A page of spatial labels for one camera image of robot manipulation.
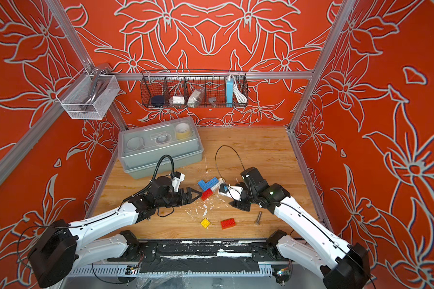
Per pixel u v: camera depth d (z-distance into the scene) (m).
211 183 0.90
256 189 0.57
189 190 0.73
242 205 0.65
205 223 0.79
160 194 0.64
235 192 0.64
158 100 0.93
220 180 0.92
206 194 0.86
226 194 0.64
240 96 0.90
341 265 0.38
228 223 0.79
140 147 0.87
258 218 0.81
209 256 0.73
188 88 1.00
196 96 0.92
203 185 0.90
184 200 0.70
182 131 0.97
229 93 0.88
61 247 0.40
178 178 0.76
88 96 0.83
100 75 0.86
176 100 0.86
